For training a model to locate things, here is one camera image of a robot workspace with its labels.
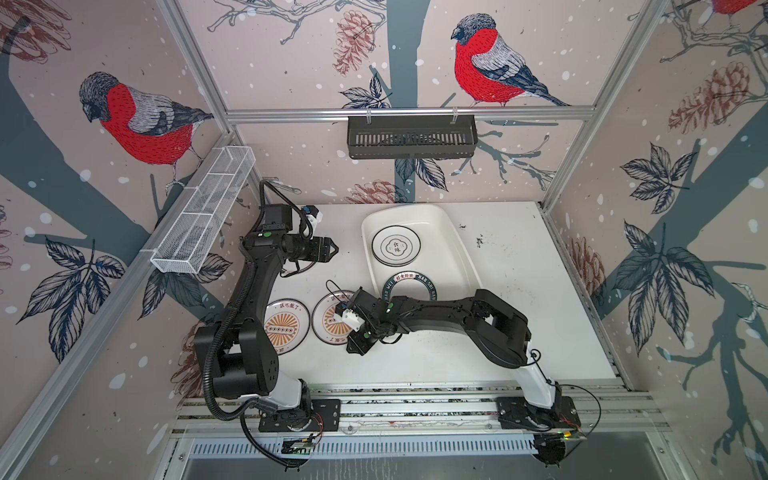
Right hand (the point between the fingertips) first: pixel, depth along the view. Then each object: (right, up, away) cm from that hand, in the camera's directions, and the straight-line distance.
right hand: (347, 351), depth 84 cm
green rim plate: (+20, +17, +14) cm, 29 cm away
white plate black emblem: (+14, +29, +23) cm, 40 cm away
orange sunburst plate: (-19, +6, +6) cm, 21 cm away
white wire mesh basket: (-39, +41, -5) cm, 57 cm away
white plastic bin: (+31, +26, +20) cm, 45 cm away
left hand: (-7, +30, -1) cm, 31 cm away
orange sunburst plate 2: (-9, +8, +6) cm, 13 cm away
